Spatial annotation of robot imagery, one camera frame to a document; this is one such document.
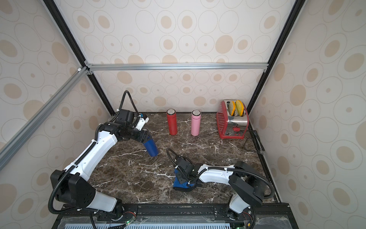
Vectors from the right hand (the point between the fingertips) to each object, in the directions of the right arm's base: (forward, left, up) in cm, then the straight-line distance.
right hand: (179, 177), depth 85 cm
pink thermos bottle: (+31, -9, +18) cm, 37 cm away
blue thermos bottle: (+14, +18, +11) cm, 26 cm away
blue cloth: (-6, -4, +3) cm, 8 cm away
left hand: (+16, +17, +22) cm, 32 cm away
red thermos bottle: (+33, +7, +14) cm, 36 cm away
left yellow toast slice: (+43, -33, +19) cm, 58 cm away
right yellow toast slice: (+42, -39, +20) cm, 60 cm away
